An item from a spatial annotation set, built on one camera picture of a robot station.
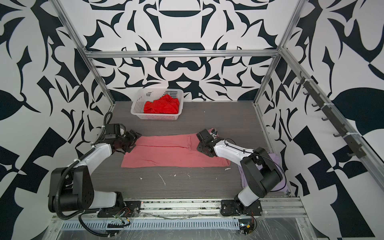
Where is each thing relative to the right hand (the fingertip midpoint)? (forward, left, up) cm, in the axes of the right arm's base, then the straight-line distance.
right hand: (201, 147), depth 91 cm
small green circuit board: (-38, -20, -5) cm, 44 cm away
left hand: (+5, +37, +7) cm, 38 cm away
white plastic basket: (+42, +42, +4) cm, 60 cm away
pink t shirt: (-1, +18, -1) cm, 18 cm away
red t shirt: (+32, +25, +3) cm, 41 cm away
